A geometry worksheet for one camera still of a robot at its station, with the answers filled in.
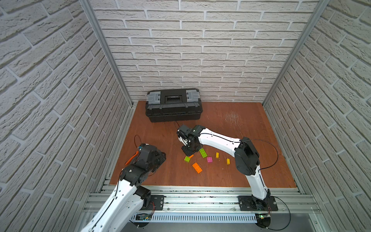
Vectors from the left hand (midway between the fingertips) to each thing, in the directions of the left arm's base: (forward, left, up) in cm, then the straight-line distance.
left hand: (167, 152), depth 78 cm
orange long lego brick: (-2, -13, -1) cm, 14 cm away
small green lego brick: (+1, -11, -11) cm, 15 cm away
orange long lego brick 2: (-4, -17, -12) cm, 21 cm away
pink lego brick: (0, -25, -11) cm, 27 cm away
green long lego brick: (+6, -22, -12) cm, 25 cm away
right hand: (+4, -13, -8) cm, 16 cm away
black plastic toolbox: (+33, -1, +4) cm, 34 cm away
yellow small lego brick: (+3, -31, -11) cm, 33 cm away
